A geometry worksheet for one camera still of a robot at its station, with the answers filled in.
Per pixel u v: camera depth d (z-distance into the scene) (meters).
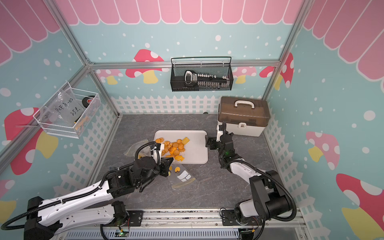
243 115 0.91
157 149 0.59
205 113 1.25
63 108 0.67
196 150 1.00
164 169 0.61
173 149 0.96
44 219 0.40
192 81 0.87
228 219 0.74
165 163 0.61
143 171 0.51
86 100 0.81
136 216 0.75
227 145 0.67
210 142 0.79
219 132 0.79
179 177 0.76
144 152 0.98
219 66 0.90
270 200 0.43
